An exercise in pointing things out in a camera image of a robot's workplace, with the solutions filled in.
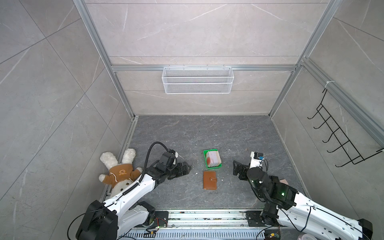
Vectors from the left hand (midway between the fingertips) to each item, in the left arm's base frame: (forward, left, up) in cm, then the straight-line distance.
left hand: (186, 167), depth 83 cm
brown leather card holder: (-5, -13, -8) cm, 16 cm away
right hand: (-2, -28, +8) cm, 29 cm away
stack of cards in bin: (+7, -16, -4) cm, 18 cm away
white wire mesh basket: (+53, -9, +21) cm, 58 cm away
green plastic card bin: (+12, -12, -5) cm, 18 cm away
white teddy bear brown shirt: (-3, +36, -1) cm, 36 cm away
